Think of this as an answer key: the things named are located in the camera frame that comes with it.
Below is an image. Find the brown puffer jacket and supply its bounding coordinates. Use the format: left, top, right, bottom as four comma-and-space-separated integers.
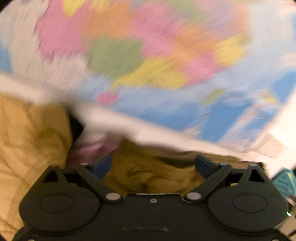
0, 92, 265, 239

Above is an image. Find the pink bed sheet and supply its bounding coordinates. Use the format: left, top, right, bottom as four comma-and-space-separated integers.
66, 138, 119, 168

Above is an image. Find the teal printed box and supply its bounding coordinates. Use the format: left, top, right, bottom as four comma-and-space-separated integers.
271, 168, 295, 198

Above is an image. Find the colourful wall map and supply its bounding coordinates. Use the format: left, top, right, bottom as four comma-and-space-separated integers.
1, 1, 295, 151

